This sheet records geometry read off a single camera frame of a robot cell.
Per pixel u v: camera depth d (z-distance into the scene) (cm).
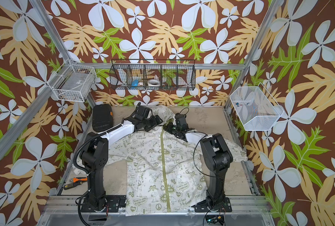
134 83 95
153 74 97
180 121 77
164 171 84
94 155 52
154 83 99
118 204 74
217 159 51
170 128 86
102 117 113
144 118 76
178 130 78
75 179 82
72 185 79
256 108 83
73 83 86
